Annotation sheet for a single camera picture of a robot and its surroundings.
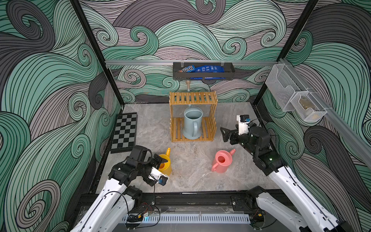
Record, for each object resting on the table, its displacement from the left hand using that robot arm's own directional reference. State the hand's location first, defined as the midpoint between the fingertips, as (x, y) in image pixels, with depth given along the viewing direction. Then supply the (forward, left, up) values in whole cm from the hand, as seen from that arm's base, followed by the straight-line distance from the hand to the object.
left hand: (161, 162), depth 74 cm
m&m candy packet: (+54, -16, +22) cm, 60 cm away
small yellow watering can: (-2, -2, -2) cm, 4 cm away
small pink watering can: (+3, -34, -3) cm, 34 cm away
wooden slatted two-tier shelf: (+33, -30, -11) cm, 46 cm away
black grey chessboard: (+23, +29, -11) cm, 39 cm away
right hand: (+14, -36, +13) cm, 41 cm away
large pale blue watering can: (+18, -17, +7) cm, 25 cm away
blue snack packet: (+53, -28, +22) cm, 64 cm away
